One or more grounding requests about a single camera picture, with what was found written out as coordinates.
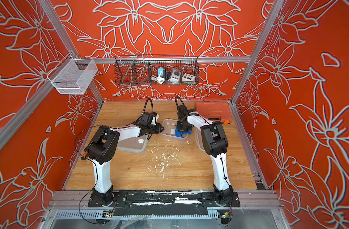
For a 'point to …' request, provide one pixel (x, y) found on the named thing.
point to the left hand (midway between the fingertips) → (164, 127)
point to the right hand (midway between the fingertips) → (178, 129)
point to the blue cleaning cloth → (179, 133)
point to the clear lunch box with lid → (168, 128)
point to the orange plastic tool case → (215, 111)
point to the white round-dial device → (175, 75)
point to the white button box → (188, 78)
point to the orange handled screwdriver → (85, 153)
